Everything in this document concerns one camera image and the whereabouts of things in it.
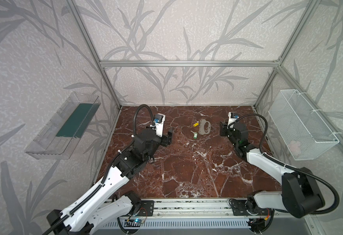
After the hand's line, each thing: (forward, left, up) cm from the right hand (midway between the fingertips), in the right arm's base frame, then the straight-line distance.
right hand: (223, 117), depth 87 cm
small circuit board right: (-51, -13, -24) cm, 58 cm away
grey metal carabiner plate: (+4, +11, -20) cm, 23 cm away
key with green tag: (0, +16, -20) cm, 25 cm away
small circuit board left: (-50, +46, -18) cm, 71 cm away
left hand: (-14, +31, +14) cm, 37 cm away
